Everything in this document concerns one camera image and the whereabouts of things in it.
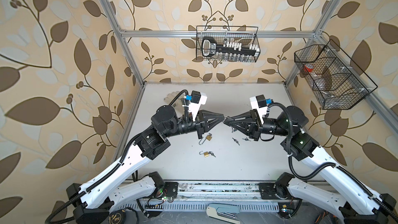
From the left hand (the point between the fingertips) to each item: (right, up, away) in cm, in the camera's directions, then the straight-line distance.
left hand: (224, 118), depth 51 cm
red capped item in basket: (+53, +25, +37) cm, 70 cm away
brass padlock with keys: (-5, -25, +36) cm, 44 cm away
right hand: (+3, -2, +2) cm, 4 cm away
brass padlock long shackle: (-4, -17, +41) cm, 45 cm away
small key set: (+18, -18, +40) cm, 48 cm away
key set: (+12, -19, +40) cm, 46 cm away
